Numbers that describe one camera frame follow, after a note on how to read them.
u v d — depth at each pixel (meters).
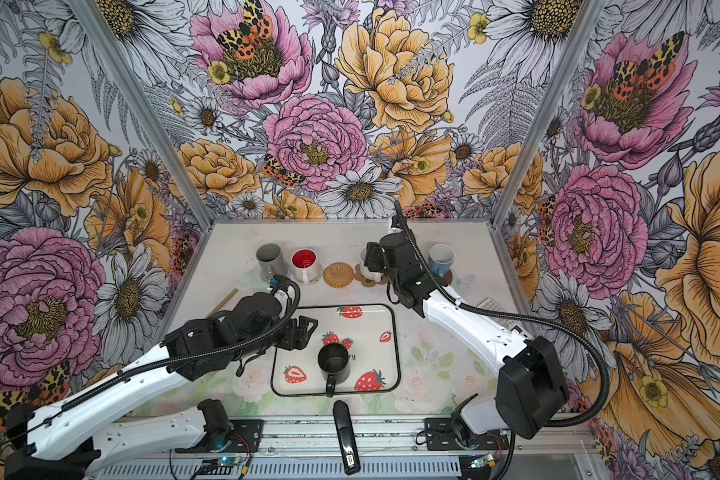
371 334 0.93
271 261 0.97
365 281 1.03
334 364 0.84
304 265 1.05
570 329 0.83
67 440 0.40
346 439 0.71
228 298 1.00
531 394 0.41
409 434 0.76
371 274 0.99
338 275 1.05
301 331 0.62
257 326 0.50
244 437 0.73
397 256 0.61
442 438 0.73
